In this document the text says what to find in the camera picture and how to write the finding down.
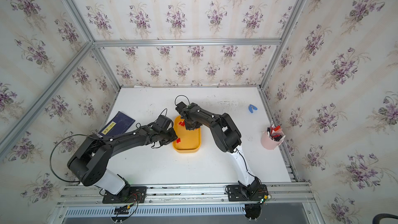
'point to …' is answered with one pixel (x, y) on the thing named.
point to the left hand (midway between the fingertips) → (179, 138)
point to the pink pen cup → (272, 137)
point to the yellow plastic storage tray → (190, 139)
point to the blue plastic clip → (251, 107)
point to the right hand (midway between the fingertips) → (196, 126)
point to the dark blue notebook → (119, 123)
